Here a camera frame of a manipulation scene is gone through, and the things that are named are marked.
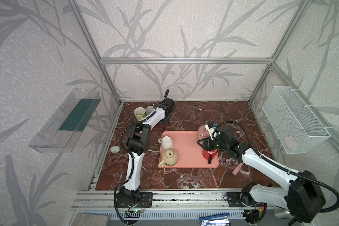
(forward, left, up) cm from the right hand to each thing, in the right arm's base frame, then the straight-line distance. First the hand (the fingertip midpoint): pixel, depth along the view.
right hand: (199, 140), depth 82 cm
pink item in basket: (-4, -47, +6) cm, 47 cm away
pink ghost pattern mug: (+6, -3, -2) cm, 7 cm away
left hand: (+23, +25, -8) cm, 35 cm away
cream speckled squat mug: (-8, +17, -5) cm, 20 cm away
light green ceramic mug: (+26, +41, -4) cm, 48 cm away
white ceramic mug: (+2, +20, -5) cm, 21 cm away
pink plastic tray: (-2, +5, -12) cm, 13 cm away
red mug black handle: (-6, -6, -7) cm, 11 cm away
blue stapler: (-36, -8, -14) cm, 40 cm away
